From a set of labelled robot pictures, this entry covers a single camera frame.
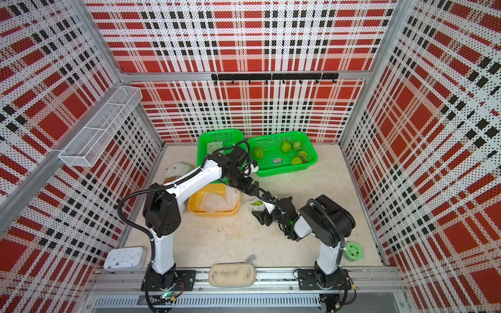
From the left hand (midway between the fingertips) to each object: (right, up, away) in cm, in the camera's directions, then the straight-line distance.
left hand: (252, 189), depth 86 cm
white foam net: (+2, -7, +2) cm, 8 cm away
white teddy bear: (-40, +8, +13) cm, 43 cm away
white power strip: (-49, -26, -11) cm, 57 cm away
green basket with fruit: (+17, +17, +29) cm, 38 cm away
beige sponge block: (-7, -30, -14) cm, 34 cm away
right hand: (+4, -9, +6) cm, 12 cm away
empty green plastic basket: (-27, +25, +30) cm, 48 cm away
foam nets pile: (-19, -6, +4) cm, 20 cm away
